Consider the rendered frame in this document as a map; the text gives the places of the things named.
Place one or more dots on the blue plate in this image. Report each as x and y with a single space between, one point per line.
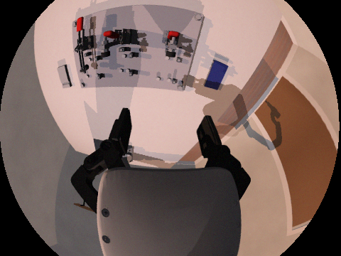
215 75

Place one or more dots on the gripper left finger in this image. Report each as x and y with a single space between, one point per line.
108 156

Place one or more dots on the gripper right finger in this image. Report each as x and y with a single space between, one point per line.
218 155

